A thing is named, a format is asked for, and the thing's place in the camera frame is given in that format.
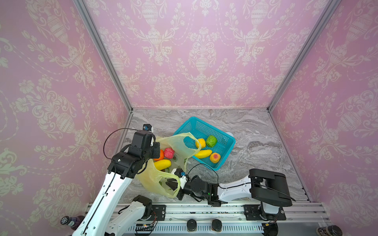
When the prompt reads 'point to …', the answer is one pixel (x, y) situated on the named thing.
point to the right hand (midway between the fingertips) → (168, 182)
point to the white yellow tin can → (230, 133)
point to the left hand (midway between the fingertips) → (156, 146)
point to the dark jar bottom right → (332, 230)
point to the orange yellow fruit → (215, 157)
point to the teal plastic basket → (202, 130)
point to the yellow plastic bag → (155, 180)
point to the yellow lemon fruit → (202, 142)
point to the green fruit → (211, 141)
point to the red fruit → (169, 153)
